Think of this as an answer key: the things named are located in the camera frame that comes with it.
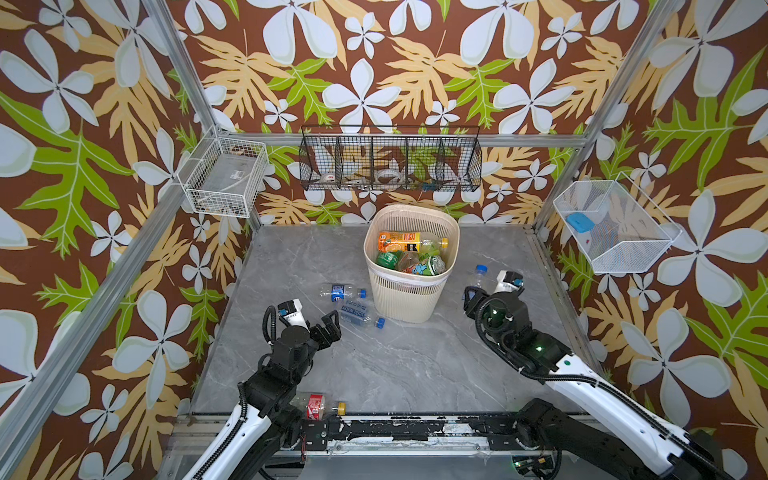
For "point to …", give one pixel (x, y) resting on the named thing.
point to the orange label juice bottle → (409, 242)
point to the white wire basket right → (616, 225)
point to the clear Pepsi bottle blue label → (335, 292)
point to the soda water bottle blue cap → (360, 314)
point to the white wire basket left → (225, 177)
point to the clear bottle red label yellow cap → (316, 406)
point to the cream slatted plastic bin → (408, 297)
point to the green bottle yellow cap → (389, 259)
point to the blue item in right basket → (580, 222)
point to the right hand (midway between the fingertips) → (467, 290)
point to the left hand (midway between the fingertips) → (323, 314)
